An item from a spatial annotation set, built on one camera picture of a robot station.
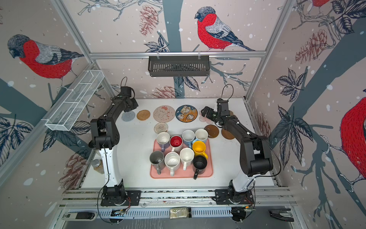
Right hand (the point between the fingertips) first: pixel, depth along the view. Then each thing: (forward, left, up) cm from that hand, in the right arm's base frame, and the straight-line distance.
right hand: (205, 112), depth 94 cm
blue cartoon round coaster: (+9, +14, -13) cm, 21 cm away
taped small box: (-55, +12, -10) cm, 57 cm away
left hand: (+9, +51, -2) cm, 52 cm away
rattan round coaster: (+7, +48, -13) cm, 51 cm away
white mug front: (-29, +21, -13) cm, 38 cm away
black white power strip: (-58, +63, -15) cm, 87 cm away
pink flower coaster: (+4, -1, -14) cm, 14 cm away
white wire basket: (-9, +75, +18) cm, 78 cm away
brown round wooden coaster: (-10, -15, -12) cm, 22 cm away
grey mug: (-29, +30, -11) cm, 43 cm away
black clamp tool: (-53, -33, -13) cm, 64 cm away
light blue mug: (-14, +11, -9) cm, 20 cm away
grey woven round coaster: (+5, +60, -14) cm, 62 cm away
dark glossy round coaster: (-6, -6, -14) cm, 17 cm away
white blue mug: (-14, +3, -7) cm, 15 cm away
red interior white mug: (-17, +19, -10) cm, 28 cm away
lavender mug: (-15, +29, -13) cm, 35 cm away
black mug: (-31, +4, -13) cm, 34 cm away
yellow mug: (-21, +4, -11) cm, 24 cm away
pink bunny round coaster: (+8, +32, -13) cm, 35 cm away
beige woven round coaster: (-5, +32, -13) cm, 35 cm away
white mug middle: (-28, +12, -6) cm, 31 cm away
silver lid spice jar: (-36, +60, -4) cm, 70 cm away
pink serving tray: (-36, +15, -13) cm, 41 cm away
